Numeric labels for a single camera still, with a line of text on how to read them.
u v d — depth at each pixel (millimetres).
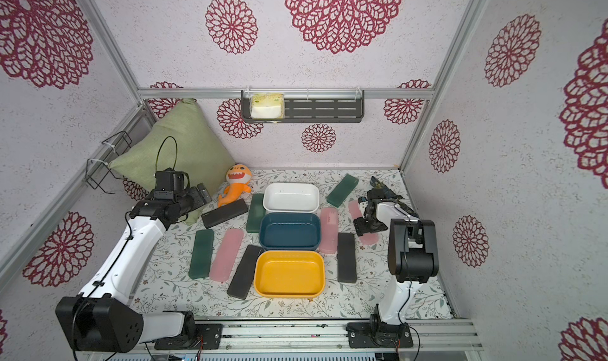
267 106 898
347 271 872
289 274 872
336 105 942
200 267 870
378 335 675
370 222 833
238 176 1086
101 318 393
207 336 736
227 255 925
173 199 593
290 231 985
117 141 809
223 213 1030
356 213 949
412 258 516
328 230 992
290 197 1101
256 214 1034
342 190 1123
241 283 853
